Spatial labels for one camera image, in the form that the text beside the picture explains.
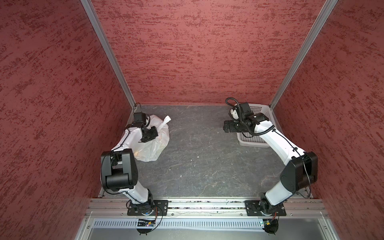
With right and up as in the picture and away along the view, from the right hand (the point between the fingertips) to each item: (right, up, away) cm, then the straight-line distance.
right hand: (230, 130), depth 85 cm
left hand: (-46, -5, +6) cm, 46 cm away
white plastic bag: (-47, -12, +2) cm, 49 cm away
